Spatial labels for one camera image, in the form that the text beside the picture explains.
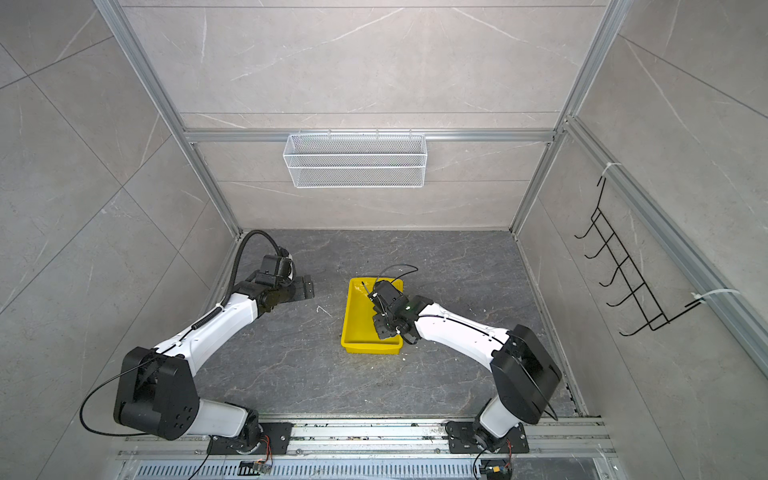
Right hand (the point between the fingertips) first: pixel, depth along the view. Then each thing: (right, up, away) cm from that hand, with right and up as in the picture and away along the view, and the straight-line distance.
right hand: (385, 320), depth 86 cm
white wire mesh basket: (-10, +52, +15) cm, 55 cm away
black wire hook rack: (+58, +8, -23) cm, 63 cm away
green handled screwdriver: (-6, +9, +6) cm, 12 cm away
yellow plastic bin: (-8, -5, +5) cm, 11 cm away
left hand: (-26, +12, +3) cm, 29 cm away
